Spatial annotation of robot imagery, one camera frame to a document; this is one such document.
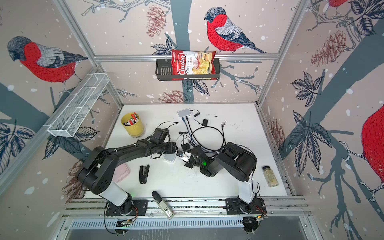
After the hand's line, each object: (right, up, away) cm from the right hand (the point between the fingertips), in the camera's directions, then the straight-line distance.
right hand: (180, 156), depth 92 cm
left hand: (-4, +5, 0) cm, 7 cm away
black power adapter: (+3, +5, +4) cm, 7 cm away
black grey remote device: (-4, -20, -22) cm, 30 cm away
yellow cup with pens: (-33, +21, +4) cm, 39 cm away
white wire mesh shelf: (-54, +31, -14) cm, 63 cm away
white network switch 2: (0, +28, +24) cm, 36 cm away
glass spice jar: (+50, -8, -12) cm, 52 cm away
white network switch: (-7, 0, -3) cm, 7 cm away
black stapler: (-20, -7, -8) cm, 23 cm away
